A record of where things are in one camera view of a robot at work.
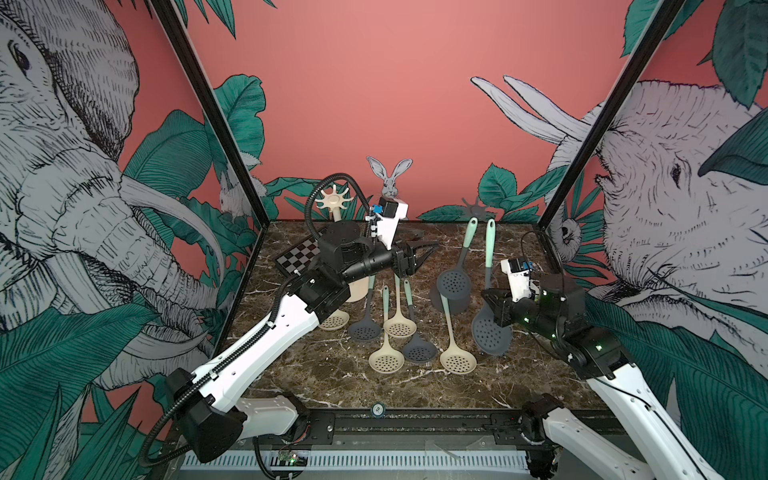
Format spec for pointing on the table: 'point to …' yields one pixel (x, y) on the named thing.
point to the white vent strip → (364, 460)
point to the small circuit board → (292, 459)
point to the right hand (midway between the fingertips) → (483, 287)
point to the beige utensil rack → (360, 290)
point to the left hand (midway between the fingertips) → (432, 238)
